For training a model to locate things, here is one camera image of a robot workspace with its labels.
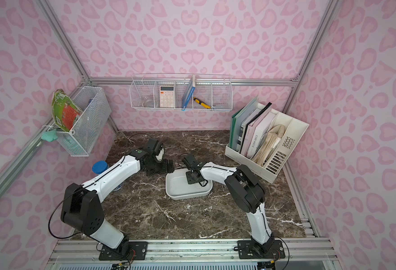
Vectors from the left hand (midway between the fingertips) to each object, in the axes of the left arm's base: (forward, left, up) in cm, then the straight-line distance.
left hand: (166, 167), depth 87 cm
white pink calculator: (+35, +1, +19) cm, 40 cm away
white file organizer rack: (+9, -61, -11) cm, 63 cm away
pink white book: (+14, -46, +12) cm, 50 cm away
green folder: (+15, -36, +16) cm, 42 cm away
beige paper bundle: (+10, -54, +8) cm, 56 cm away
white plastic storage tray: (-6, -5, -11) cm, 13 cm away
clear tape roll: (+32, +12, +16) cm, 38 cm away
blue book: (+31, -11, +23) cm, 40 cm away
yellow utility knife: (+34, -18, +15) cm, 41 cm away
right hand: (0, -12, -12) cm, 17 cm away
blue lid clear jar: (-5, +30, +8) cm, 31 cm away
